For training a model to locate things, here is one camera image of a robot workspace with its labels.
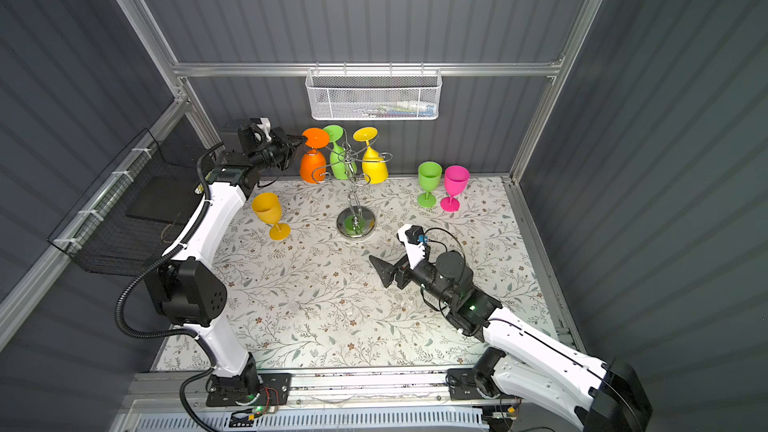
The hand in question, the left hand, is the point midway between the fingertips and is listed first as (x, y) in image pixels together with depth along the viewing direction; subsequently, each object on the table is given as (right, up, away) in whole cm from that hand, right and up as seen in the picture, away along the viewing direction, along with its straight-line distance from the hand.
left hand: (307, 134), depth 79 cm
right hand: (+22, -30, -9) cm, 38 cm away
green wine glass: (+36, -9, +22) cm, 43 cm away
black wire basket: (-42, -22, -6) cm, 48 cm away
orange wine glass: (-1, -6, +9) cm, 11 cm away
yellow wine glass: (-17, -20, +14) cm, 29 cm away
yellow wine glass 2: (+17, -7, +16) cm, 24 cm away
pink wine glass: (+44, -11, +20) cm, 50 cm away
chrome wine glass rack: (+10, -25, +26) cm, 37 cm away
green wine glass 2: (+8, -7, +8) cm, 14 cm away
